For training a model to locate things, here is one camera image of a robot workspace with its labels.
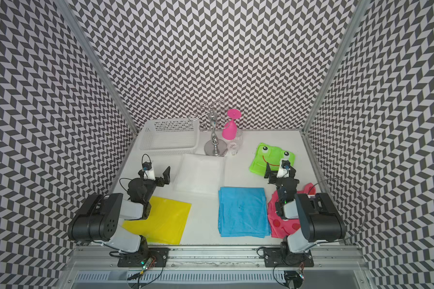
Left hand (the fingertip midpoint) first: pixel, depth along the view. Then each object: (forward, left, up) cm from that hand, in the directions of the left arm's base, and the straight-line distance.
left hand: (161, 167), depth 91 cm
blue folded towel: (-21, -41, -7) cm, 47 cm away
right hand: (0, -59, +1) cm, 59 cm away
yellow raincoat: (-26, -6, -7) cm, 27 cm away
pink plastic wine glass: (+20, -35, +7) cm, 41 cm away
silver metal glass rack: (+17, -27, +18) cm, 37 cm away
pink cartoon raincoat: (-27, -58, -9) cm, 65 cm away
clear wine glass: (+17, -37, -4) cm, 41 cm away
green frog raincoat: (+13, -57, -7) cm, 59 cm away
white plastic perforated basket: (+26, +1, -5) cm, 27 cm away
